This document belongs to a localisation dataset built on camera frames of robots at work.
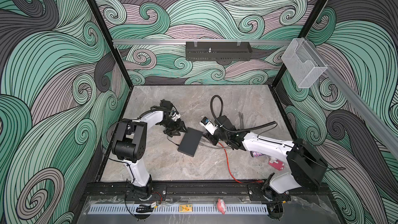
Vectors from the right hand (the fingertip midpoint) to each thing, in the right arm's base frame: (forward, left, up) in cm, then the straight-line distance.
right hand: (205, 131), depth 85 cm
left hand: (+2, +13, -4) cm, 13 cm away
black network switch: (-2, +9, -8) cm, 12 cm away
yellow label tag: (-35, +10, -7) cm, 37 cm away
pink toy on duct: (-34, -6, -3) cm, 34 cm away
